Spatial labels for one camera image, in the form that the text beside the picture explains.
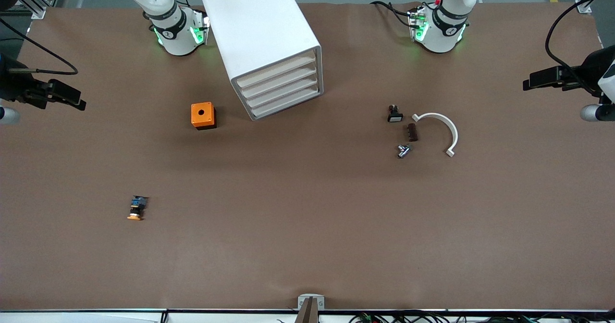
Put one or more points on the white table edge rail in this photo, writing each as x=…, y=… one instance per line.
x=96, y=317

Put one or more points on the brown post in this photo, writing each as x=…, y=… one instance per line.
x=307, y=313

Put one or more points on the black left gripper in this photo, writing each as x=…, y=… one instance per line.
x=587, y=74

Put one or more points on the orange box with black base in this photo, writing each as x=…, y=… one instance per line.
x=202, y=113

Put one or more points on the black white-faced push-button switch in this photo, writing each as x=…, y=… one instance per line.
x=394, y=115

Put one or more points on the white drawer cabinet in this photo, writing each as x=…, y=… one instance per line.
x=254, y=25

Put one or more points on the white curved clamp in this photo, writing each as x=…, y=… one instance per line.
x=450, y=130

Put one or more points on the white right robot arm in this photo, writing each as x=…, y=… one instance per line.
x=178, y=43

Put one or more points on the grey mount bracket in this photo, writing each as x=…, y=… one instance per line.
x=301, y=301

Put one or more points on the brown table mat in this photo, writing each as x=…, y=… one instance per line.
x=288, y=217

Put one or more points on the silver metal fitting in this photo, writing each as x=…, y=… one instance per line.
x=403, y=151

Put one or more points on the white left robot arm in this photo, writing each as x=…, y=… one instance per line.
x=439, y=42

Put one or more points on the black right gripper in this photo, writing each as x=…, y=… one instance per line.
x=13, y=86

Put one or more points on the brown terminal block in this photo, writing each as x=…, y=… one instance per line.
x=411, y=132

